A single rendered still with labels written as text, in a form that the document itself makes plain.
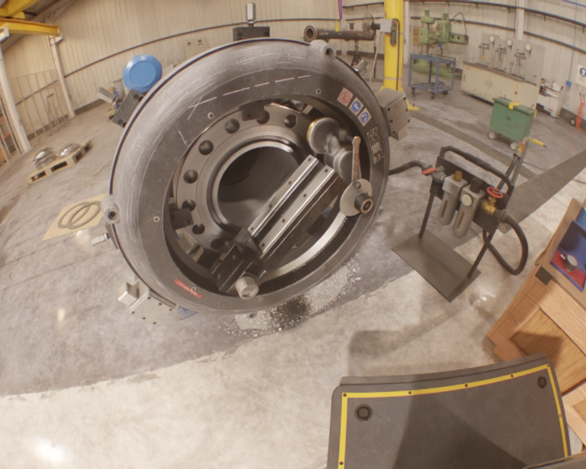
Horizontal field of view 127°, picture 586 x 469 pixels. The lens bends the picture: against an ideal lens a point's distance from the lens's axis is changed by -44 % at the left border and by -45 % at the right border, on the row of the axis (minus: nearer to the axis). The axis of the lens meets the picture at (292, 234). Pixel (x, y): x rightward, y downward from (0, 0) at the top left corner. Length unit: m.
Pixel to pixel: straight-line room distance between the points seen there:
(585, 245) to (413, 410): 0.80
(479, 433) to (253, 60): 0.92
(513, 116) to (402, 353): 3.12
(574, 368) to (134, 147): 1.39
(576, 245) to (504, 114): 2.74
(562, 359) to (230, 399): 1.22
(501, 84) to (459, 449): 6.33
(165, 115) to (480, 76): 6.76
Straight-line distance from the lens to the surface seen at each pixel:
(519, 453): 0.83
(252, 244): 0.64
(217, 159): 0.63
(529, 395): 0.88
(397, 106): 0.78
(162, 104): 0.47
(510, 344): 1.19
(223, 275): 0.59
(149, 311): 0.75
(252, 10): 0.63
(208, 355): 1.12
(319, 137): 0.63
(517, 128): 3.65
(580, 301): 0.98
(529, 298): 1.03
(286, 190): 0.66
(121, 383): 1.27
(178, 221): 0.68
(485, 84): 6.83
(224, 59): 0.48
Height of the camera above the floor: 0.96
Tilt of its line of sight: 41 degrees down
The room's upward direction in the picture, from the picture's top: 5 degrees counter-clockwise
